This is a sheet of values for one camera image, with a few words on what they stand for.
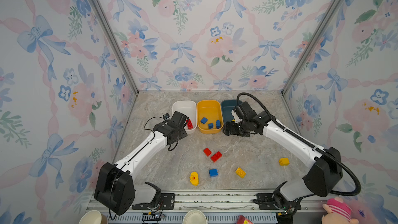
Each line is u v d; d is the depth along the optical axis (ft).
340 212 2.17
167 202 2.43
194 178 2.56
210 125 3.28
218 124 3.26
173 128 1.93
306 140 1.54
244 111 2.06
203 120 3.39
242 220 2.18
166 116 2.47
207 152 2.95
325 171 1.37
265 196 2.45
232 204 2.45
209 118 3.39
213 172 2.71
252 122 1.90
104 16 2.64
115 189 1.31
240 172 2.69
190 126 3.23
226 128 2.40
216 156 2.86
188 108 3.50
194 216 2.40
